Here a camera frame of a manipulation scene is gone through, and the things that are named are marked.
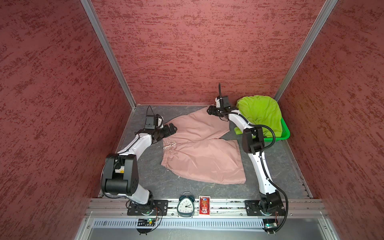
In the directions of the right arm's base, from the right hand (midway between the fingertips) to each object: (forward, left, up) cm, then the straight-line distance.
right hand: (211, 112), depth 111 cm
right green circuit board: (-70, -22, -6) cm, 74 cm away
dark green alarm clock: (-61, +18, 0) cm, 64 cm away
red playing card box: (-61, +9, -3) cm, 62 cm away
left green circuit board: (-67, +36, -4) cm, 76 cm away
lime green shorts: (+1, -39, -1) cm, 39 cm away
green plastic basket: (-22, -48, +2) cm, 53 cm away
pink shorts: (-31, +11, -2) cm, 33 cm away
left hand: (-23, +27, +6) cm, 36 cm away
